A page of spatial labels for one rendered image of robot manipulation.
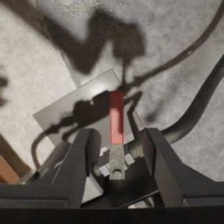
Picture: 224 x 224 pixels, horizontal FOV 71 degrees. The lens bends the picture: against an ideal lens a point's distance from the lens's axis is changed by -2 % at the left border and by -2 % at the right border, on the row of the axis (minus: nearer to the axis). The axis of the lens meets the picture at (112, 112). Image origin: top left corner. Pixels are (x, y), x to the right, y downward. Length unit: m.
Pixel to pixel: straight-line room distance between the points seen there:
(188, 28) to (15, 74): 0.75
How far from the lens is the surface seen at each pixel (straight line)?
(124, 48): 0.71
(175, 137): 0.30
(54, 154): 0.47
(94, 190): 0.33
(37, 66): 0.78
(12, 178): 0.93
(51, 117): 0.79
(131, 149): 0.31
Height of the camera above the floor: 0.71
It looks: 74 degrees down
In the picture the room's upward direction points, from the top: 179 degrees counter-clockwise
